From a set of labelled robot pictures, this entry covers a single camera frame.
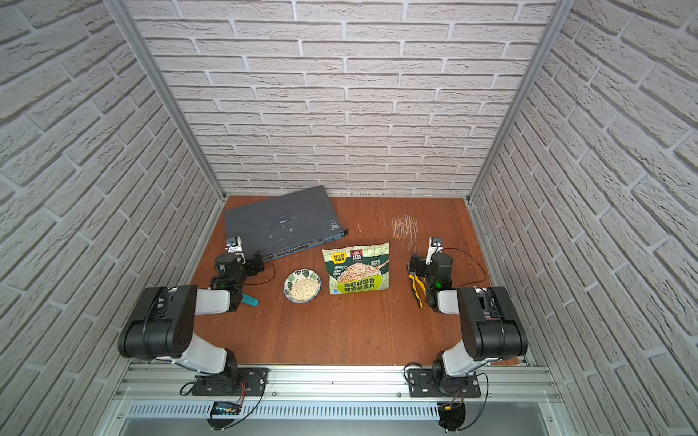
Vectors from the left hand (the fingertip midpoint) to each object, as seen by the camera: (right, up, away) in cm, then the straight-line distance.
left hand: (241, 248), depth 94 cm
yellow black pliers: (+62, -11, -2) cm, 63 cm away
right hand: (+65, -1, +1) cm, 65 cm away
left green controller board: (+6, -41, -23) cm, 47 cm away
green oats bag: (+42, -5, -11) cm, 43 cm away
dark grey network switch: (+12, +9, +11) cm, 19 cm away
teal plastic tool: (+6, -17, -7) cm, 19 cm away
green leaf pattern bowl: (+23, -12, -6) cm, 26 cm away
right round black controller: (+66, -42, -24) cm, 82 cm away
